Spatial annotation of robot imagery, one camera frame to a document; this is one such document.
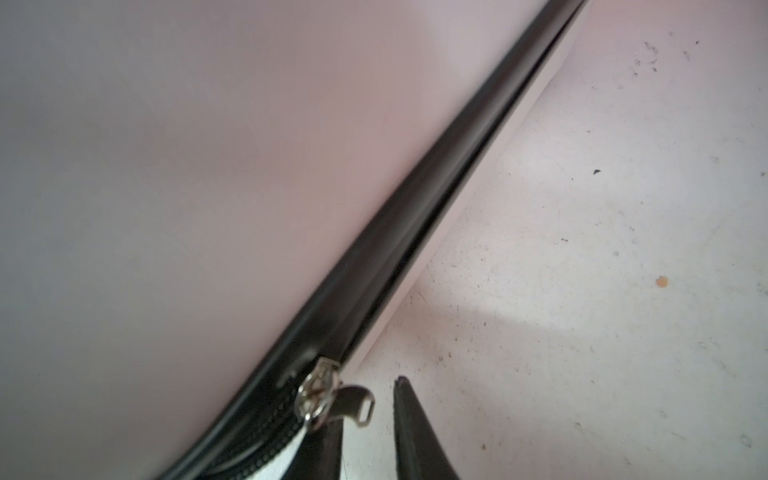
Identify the black suitcase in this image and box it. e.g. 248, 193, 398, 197
1, 1, 589, 479

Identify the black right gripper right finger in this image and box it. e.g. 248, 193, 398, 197
393, 376, 459, 480

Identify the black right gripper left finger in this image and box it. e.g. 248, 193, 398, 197
281, 420, 344, 480

